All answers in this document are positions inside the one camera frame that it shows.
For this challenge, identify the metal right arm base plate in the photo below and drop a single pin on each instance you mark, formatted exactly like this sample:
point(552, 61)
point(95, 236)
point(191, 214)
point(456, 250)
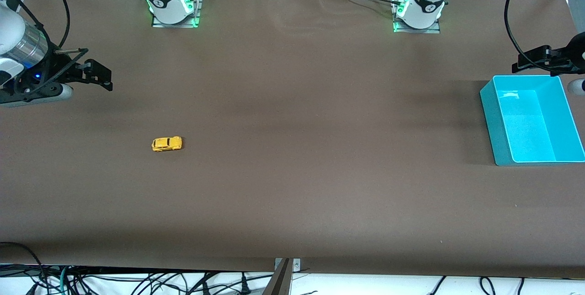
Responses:
point(176, 25)

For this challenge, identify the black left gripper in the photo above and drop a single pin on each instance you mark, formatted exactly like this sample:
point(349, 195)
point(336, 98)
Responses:
point(575, 50)

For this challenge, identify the brown table cover sheet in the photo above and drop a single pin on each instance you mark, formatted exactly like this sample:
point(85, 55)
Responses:
point(292, 148)

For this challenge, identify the dark table leg beam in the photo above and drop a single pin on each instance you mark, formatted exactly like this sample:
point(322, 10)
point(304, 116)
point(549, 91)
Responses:
point(279, 283)

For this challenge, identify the metal table edge bracket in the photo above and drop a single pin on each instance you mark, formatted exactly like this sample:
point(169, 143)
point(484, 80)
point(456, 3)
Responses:
point(296, 264)

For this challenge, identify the yellow toy beetle car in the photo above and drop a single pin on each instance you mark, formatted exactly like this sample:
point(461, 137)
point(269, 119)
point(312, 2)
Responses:
point(167, 144)

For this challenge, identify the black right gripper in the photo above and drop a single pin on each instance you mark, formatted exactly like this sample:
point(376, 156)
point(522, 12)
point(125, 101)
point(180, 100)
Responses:
point(55, 67)

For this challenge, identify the teal plastic storage bin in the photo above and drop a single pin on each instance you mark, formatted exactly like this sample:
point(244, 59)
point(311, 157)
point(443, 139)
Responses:
point(530, 126)

